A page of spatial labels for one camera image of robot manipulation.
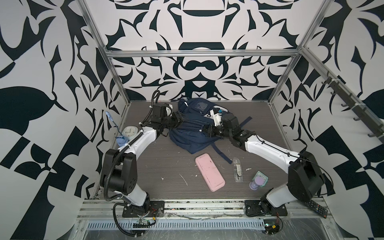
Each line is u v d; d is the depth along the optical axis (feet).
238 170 2.79
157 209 2.41
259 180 2.67
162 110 2.28
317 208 2.43
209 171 2.78
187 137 2.86
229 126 2.13
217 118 2.46
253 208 2.44
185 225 2.55
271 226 2.34
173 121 2.52
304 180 1.43
